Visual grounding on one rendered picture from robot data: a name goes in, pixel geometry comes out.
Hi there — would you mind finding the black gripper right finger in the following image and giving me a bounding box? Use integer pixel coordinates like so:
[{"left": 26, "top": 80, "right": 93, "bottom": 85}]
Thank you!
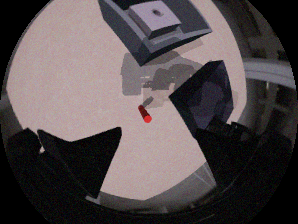
[{"left": 196, "top": 128, "right": 269, "bottom": 193}]

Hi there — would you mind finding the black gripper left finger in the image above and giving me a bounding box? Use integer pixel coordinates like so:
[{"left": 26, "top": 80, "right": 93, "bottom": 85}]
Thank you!
[{"left": 37, "top": 127, "right": 122, "bottom": 200}]

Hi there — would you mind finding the red peg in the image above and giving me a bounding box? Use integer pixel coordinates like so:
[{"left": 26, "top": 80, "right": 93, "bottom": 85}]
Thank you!
[{"left": 138, "top": 105, "right": 152, "bottom": 123}]

